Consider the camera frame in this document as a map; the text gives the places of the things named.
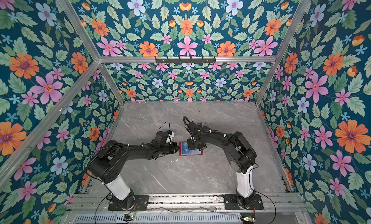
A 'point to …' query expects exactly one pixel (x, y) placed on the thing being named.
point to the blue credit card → (185, 148)
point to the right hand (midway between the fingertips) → (194, 144)
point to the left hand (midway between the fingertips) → (182, 147)
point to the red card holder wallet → (193, 152)
